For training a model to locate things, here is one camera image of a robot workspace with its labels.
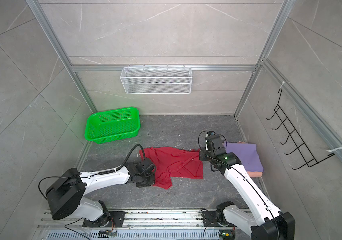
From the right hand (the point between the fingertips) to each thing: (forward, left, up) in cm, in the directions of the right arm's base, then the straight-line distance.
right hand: (203, 149), depth 81 cm
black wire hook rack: (-15, -38, +15) cm, 44 cm away
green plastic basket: (+34, +64, -16) cm, 74 cm away
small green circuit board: (-37, -8, -17) cm, 42 cm away
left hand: (-11, +28, -14) cm, 33 cm away
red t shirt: (0, +17, -14) cm, 22 cm away
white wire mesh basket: (+48, +27, +14) cm, 57 cm away
